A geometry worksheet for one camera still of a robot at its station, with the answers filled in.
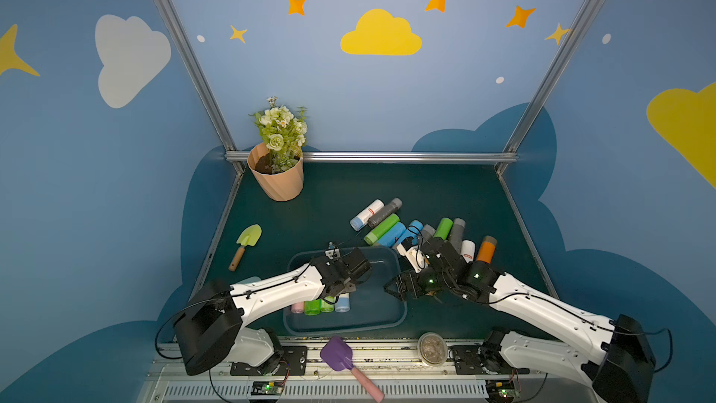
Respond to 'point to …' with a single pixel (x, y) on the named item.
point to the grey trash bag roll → (428, 231)
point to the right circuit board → (502, 391)
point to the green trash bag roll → (312, 308)
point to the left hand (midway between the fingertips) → (350, 283)
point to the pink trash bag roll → (297, 308)
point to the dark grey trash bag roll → (384, 212)
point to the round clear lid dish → (433, 349)
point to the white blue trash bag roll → (343, 302)
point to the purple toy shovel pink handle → (337, 354)
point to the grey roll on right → (457, 233)
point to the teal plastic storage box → (373, 310)
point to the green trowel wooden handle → (249, 237)
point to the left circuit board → (267, 388)
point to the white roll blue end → (468, 250)
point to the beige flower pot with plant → (278, 165)
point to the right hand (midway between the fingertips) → (399, 280)
